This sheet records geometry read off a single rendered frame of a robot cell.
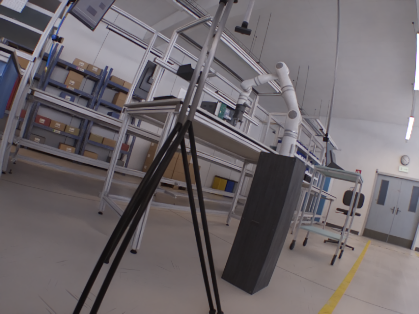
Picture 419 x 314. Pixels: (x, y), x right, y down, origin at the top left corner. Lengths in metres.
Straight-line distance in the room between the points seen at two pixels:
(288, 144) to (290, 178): 0.24
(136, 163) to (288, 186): 5.08
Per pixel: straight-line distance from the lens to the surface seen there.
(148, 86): 3.52
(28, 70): 2.01
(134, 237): 1.47
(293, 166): 1.30
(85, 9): 1.97
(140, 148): 6.02
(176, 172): 5.46
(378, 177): 7.98
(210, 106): 1.91
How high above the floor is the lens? 0.63
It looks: 4 degrees up
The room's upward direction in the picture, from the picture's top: 17 degrees clockwise
